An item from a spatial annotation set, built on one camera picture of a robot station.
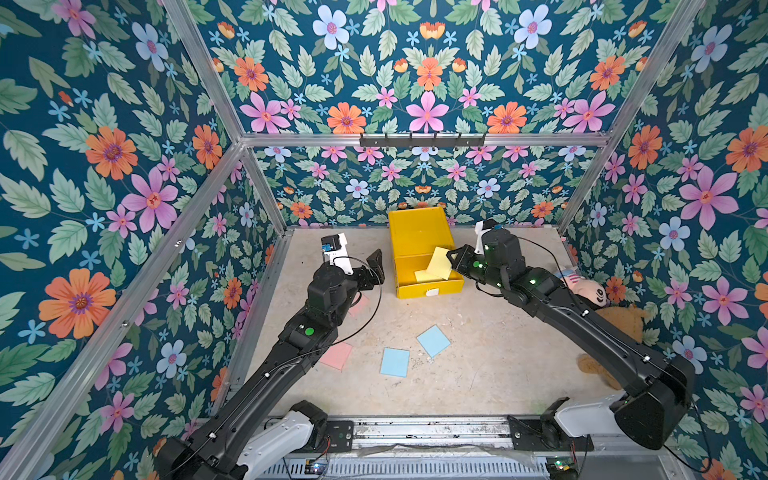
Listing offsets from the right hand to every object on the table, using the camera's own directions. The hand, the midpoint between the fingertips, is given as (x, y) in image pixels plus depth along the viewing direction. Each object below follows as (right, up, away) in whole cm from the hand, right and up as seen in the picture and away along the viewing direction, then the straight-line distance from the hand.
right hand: (449, 251), depth 74 cm
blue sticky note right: (-2, -27, +16) cm, 32 cm away
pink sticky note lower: (-32, -31, +14) cm, 47 cm away
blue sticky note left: (-14, -33, +12) cm, 38 cm away
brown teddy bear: (+51, -19, +7) cm, 55 cm away
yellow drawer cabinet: (-8, +5, +15) cm, 17 cm away
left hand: (-20, 0, -4) cm, 20 cm away
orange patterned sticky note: (-2, -3, +2) cm, 5 cm away
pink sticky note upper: (-21, -12, -12) cm, 27 cm away
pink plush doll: (+47, -12, +16) cm, 51 cm away
